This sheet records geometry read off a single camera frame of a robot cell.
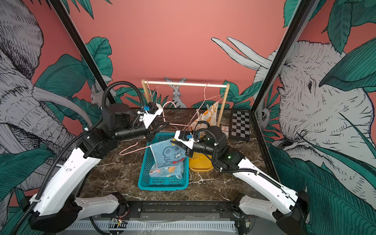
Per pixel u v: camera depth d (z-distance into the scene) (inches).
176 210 29.5
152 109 18.0
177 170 32.9
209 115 36.1
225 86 27.4
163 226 27.6
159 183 32.4
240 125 42.3
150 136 20.8
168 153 27.8
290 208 15.1
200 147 21.1
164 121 22.0
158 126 20.6
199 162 35.5
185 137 18.8
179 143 21.0
